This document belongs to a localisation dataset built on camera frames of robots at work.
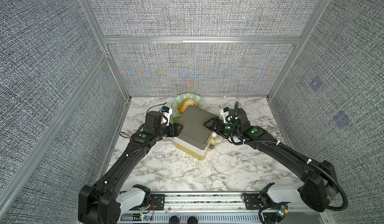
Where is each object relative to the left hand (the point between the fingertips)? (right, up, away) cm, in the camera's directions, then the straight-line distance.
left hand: (181, 125), depth 78 cm
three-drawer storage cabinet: (+6, -6, -5) cm, 10 cm away
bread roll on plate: (+1, +12, +26) cm, 29 cm away
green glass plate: (-3, +17, +36) cm, 39 cm away
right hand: (+13, +1, -2) cm, 13 cm away
